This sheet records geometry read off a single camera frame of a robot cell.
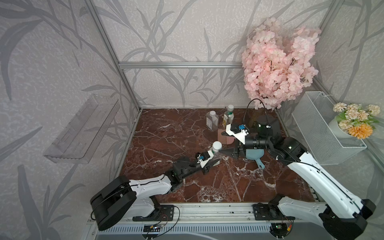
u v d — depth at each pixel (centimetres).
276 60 64
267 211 70
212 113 96
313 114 69
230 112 98
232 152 52
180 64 190
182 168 59
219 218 72
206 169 65
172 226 69
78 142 64
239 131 50
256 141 53
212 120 101
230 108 93
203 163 64
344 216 39
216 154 64
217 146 61
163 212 73
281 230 71
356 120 55
